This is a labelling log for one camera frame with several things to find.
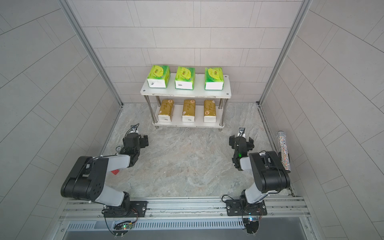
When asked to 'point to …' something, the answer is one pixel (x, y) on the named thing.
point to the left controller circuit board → (122, 228)
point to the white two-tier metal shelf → (198, 107)
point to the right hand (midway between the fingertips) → (241, 134)
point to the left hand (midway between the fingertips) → (140, 133)
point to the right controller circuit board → (252, 224)
